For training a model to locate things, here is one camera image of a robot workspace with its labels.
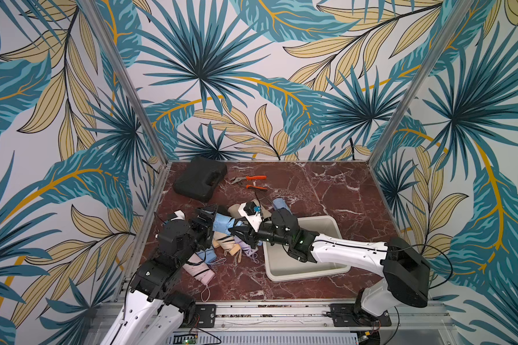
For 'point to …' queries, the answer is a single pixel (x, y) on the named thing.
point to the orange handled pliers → (250, 177)
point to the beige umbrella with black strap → (226, 241)
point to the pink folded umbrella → (201, 271)
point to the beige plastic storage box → (280, 264)
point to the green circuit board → (190, 341)
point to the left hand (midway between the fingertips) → (218, 218)
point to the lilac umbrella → (250, 251)
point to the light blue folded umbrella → (280, 203)
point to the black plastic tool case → (200, 178)
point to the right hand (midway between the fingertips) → (231, 224)
